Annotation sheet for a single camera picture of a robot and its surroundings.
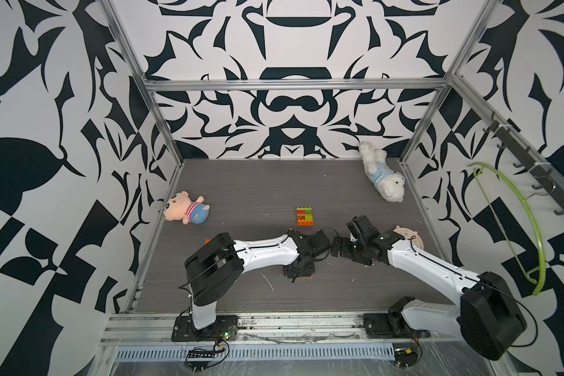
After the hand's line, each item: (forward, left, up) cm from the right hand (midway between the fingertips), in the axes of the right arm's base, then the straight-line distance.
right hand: (339, 248), depth 86 cm
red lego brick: (+17, +13, -3) cm, 21 cm away
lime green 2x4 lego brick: (+19, +12, -2) cm, 22 cm away
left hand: (-7, +13, -4) cm, 15 cm away
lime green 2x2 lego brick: (+14, +10, -2) cm, 17 cm away
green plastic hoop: (-17, -43, +20) cm, 50 cm away
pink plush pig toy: (+16, +61, +4) cm, 63 cm away
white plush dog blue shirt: (+27, -24, +4) cm, 36 cm away
